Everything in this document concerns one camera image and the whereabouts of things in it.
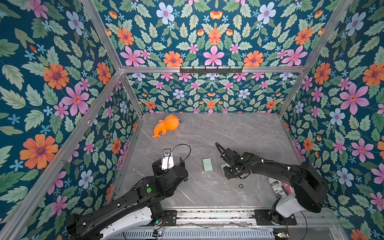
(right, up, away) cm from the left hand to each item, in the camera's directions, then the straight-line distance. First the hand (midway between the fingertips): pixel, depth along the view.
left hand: (175, 161), depth 72 cm
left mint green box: (+16, -6, +18) cm, 25 cm away
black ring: (+34, -17, +12) cm, 40 cm away
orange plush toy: (-10, +20, +35) cm, 41 cm away
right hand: (+29, -9, +14) cm, 34 cm away
